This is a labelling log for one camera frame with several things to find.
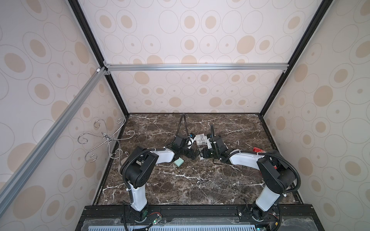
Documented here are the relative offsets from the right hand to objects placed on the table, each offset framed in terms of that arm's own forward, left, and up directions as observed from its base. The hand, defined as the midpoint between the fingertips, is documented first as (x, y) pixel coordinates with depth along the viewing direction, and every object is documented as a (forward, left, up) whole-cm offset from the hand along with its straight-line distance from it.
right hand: (207, 149), depth 94 cm
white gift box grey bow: (+7, +4, 0) cm, 8 cm away
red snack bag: (+3, -34, -3) cm, 34 cm away
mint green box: (-8, +18, -2) cm, 20 cm away
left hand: (0, +6, +2) cm, 6 cm away
